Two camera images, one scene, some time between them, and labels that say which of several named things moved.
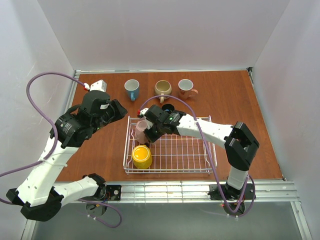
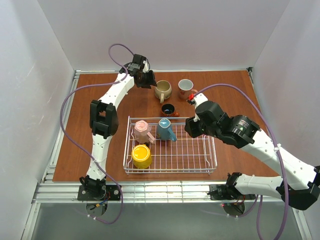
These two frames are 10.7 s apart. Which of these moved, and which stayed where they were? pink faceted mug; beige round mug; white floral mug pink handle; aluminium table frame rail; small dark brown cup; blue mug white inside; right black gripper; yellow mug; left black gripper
Moved: left black gripper; right black gripper; blue mug white inside
Stayed: white floral mug pink handle; pink faceted mug; aluminium table frame rail; yellow mug; small dark brown cup; beige round mug
